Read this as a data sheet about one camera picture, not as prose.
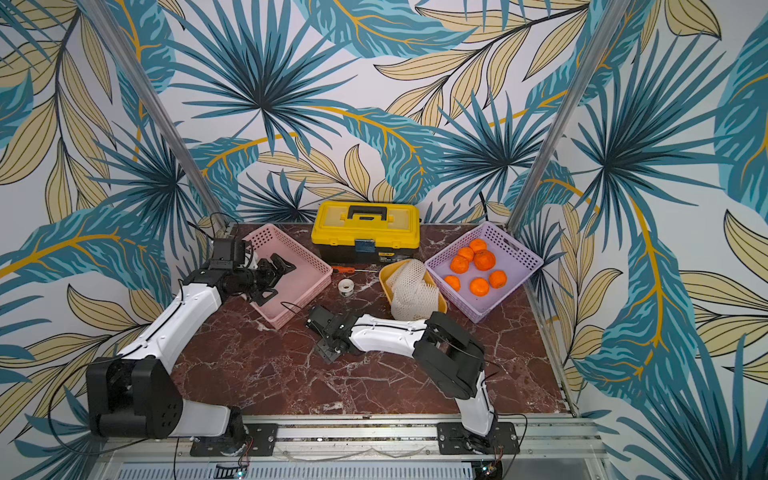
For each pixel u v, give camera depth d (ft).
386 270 3.24
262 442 2.41
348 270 3.39
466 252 3.52
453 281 3.26
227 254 2.14
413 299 2.91
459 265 3.33
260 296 2.61
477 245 3.61
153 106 2.74
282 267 2.49
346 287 3.27
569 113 2.81
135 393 1.34
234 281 2.05
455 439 2.39
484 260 3.34
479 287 3.27
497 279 3.30
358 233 3.11
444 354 1.62
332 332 2.18
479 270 3.44
